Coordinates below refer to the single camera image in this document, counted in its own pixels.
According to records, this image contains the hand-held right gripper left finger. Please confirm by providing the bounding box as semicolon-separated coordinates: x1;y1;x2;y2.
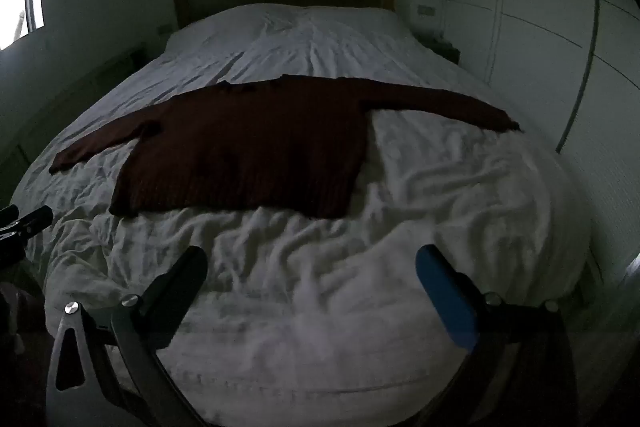
45;245;209;427

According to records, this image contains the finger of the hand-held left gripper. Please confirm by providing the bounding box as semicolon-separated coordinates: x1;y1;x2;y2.
19;205;54;234

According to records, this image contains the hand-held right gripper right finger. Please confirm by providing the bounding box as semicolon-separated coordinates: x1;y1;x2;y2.
415;244;582;427

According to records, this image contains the dark red knit sweater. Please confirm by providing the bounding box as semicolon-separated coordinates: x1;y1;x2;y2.
49;74;521;219

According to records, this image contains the bed with white duvet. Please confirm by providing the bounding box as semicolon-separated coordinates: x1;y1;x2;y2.
10;4;603;427

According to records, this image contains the dark nightstand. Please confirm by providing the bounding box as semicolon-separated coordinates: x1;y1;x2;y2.
429;38;461;66

